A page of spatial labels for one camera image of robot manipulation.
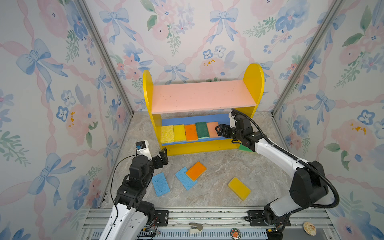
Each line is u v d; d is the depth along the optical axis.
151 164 0.62
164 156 0.65
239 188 0.82
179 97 0.72
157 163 0.64
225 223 0.73
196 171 0.89
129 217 0.48
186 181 0.85
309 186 0.43
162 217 0.74
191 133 0.88
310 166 0.44
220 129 0.78
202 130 0.90
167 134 0.88
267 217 0.66
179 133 0.88
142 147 0.60
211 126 0.90
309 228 0.72
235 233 0.70
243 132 0.66
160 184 0.84
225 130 0.76
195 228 0.70
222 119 0.93
